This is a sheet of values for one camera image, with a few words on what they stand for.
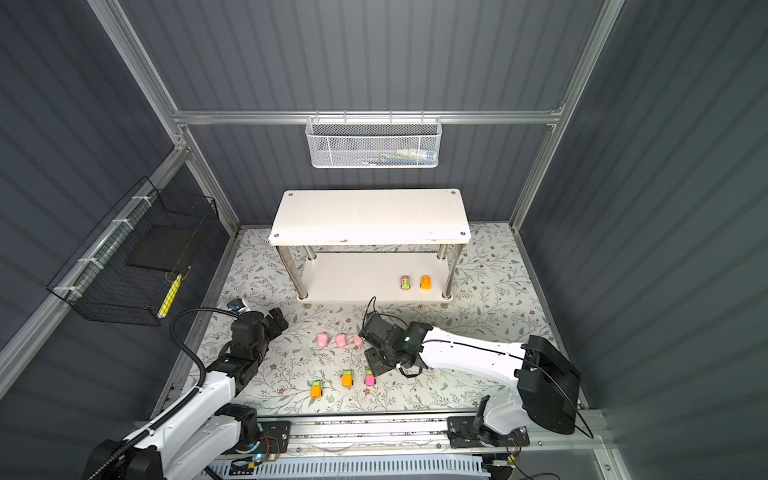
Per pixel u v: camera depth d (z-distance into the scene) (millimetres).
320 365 856
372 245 1153
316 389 790
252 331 664
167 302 680
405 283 931
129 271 712
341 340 888
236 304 746
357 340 881
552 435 445
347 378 806
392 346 596
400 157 919
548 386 416
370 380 806
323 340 888
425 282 934
